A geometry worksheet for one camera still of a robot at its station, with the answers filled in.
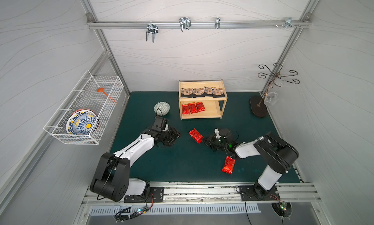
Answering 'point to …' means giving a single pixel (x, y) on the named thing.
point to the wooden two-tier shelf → (202, 99)
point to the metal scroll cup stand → (257, 105)
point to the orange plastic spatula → (101, 89)
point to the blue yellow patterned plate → (83, 121)
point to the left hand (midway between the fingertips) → (181, 137)
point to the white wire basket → (84, 96)
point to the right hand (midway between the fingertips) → (200, 138)
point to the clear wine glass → (272, 97)
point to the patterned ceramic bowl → (161, 108)
